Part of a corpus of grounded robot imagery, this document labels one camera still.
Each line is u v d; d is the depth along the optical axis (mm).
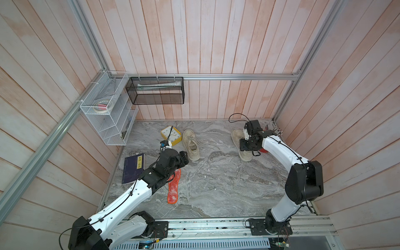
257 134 660
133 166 944
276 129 905
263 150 631
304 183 462
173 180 879
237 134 1073
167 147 696
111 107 738
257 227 730
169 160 559
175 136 1073
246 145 809
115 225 427
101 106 725
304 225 764
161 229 731
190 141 979
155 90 1050
